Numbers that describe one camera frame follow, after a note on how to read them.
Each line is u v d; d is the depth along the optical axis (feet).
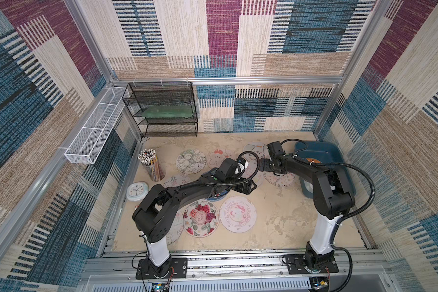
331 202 1.68
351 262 2.30
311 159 3.47
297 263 2.40
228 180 2.44
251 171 3.36
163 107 3.51
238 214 2.87
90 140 3.08
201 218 2.85
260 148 3.66
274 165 2.48
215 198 3.04
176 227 2.76
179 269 2.41
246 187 2.54
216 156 3.58
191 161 3.54
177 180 3.26
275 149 2.64
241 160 2.60
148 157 2.83
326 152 3.49
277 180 3.25
